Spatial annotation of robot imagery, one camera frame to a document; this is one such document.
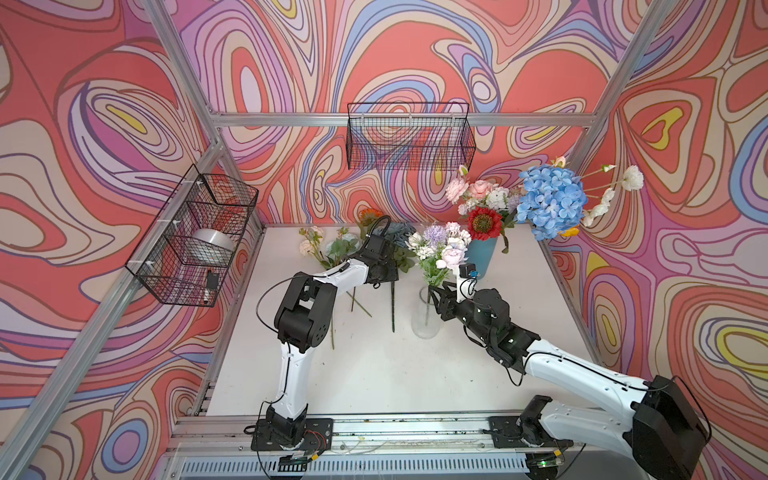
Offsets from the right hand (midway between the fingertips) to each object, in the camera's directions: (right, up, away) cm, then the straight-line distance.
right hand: (437, 291), depth 80 cm
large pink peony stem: (+6, +28, +2) cm, 29 cm away
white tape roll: (-56, +12, -10) cm, 58 cm away
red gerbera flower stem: (+13, +18, -1) cm, 22 cm away
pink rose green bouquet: (-1, +11, -10) cm, 15 cm away
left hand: (-10, +4, +22) cm, 24 cm away
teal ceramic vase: (+17, +10, +15) cm, 25 cm away
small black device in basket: (-57, +4, -6) cm, 58 cm away
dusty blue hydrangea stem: (-10, +17, +25) cm, 32 cm away
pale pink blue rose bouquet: (-34, +12, +25) cm, 44 cm away
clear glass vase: (-3, -8, +3) cm, 9 cm away
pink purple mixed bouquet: (+15, +23, +2) cm, 27 cm away
